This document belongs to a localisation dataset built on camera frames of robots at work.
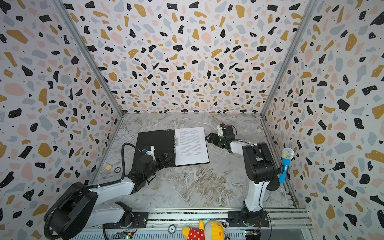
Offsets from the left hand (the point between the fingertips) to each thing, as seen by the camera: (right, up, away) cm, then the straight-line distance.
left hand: (167, 155), depth 87 cm
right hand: (+23, +10, +11) cm, 28 cm away
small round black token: (-32, -10, +5) cm, 34 cm away
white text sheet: (+13, +3, +16) cm, 21 cm away
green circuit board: (-17, -37, -15) cm, 43 cm away
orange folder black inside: (-7, +6, +19) cm, 21 cm away
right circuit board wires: (+44, -35, -15) cm, 59 cm away
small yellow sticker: (-37, -8, +4) cm, 38 cm away
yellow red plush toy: (+25, -30, -21) cm, 44 cm away
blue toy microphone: (+60, +4, -18) cm, 63 cm away
